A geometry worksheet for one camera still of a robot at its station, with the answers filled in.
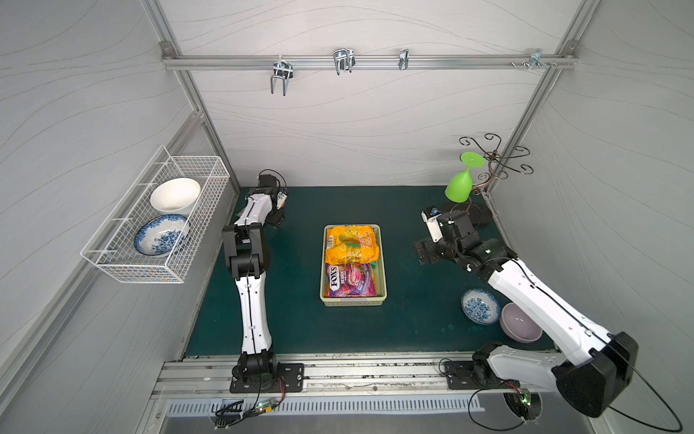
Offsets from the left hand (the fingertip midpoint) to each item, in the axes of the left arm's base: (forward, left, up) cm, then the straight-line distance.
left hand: (266, 213), depth 107 cm
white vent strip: (-62, -7, -5) cm, 63 cm away
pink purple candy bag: (-30, -35, +3) cm, 46 cm away
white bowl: (-17, +15, +28) cm, 35 cm away
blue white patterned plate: (-31, +11, +29) cm, 44 cm away
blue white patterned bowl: (-35, -77, -4) cm, 85 cm away
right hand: (-22, -59, +17) cm, 66 cm away
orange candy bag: (+8, -5, -3) cm, 10 cm away
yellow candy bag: (-18, -35, +7) cm, 40 cm away
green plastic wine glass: (-2, -71, +19) cm, 74 cm away
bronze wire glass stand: (+23, -97, +8) cm, 100 cm away
